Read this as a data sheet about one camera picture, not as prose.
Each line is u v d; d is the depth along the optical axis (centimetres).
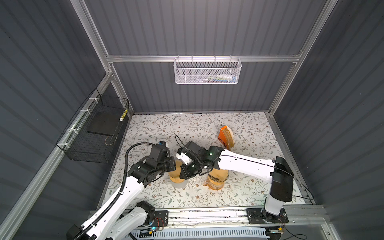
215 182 75
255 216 72
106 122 79
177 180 76
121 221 53
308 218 74
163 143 69
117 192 45
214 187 83
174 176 75
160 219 72
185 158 62
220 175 77
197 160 59
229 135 96
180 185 84
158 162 56
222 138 99
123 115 82
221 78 92
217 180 73
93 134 74
